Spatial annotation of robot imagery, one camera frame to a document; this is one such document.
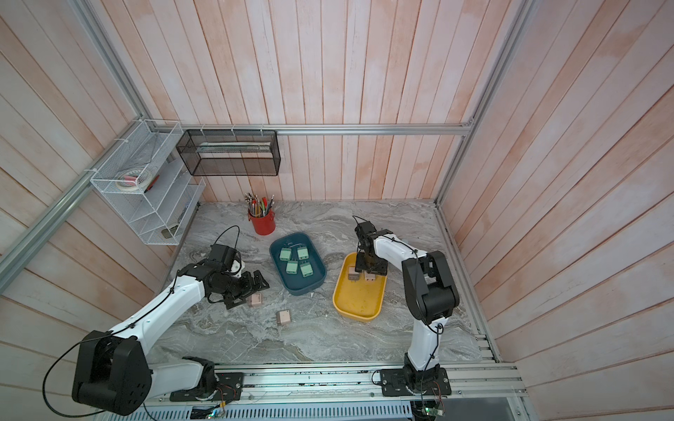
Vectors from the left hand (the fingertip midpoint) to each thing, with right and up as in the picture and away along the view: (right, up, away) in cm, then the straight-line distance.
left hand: (258, 295), depth 83 cm
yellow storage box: (+33, -4, +7) cm, 34 cm away
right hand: (+38, +7, +14) cm, 41 cm away
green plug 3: (+9, +7, +12) cm, 17 cm away
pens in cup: (-4, +30, +17) cm, 34 cm away
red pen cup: (-5, +23, +24) cm, 34 cm away
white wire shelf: (-28, +26, -5) cm, 39 cm away
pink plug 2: (+8, -7, 0) cm, 11 cm away
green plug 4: (+15, +6, +12) cm, 20 cm away
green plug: (+6, +12, +17) cm, 22 cm away
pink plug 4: (+38, +4, +9) cm, 39 cm away
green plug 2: (+13, +12, +18) cm, 25 cm away
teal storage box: (+11, +8, +15) cm, 20 cm away
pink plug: (-2, -3, +4) cm, 6 cm away
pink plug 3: (+32, +4, +12) cm, 34 cm away
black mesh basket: (-18, +53, +23) cm, 60 cm away
